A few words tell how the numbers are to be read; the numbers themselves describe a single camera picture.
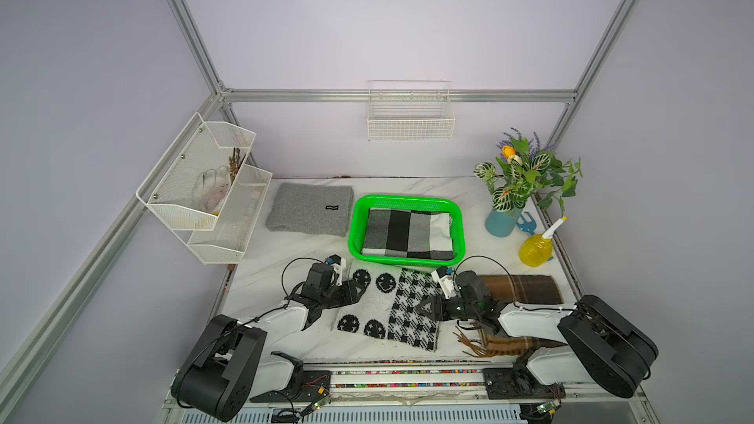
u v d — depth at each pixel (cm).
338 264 83
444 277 81
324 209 107
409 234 101
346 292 78
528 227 104
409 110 95
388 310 82
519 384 65
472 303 69
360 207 102
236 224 107
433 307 78
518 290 88
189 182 78
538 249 100
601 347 43
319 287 70
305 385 73
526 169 76
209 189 77
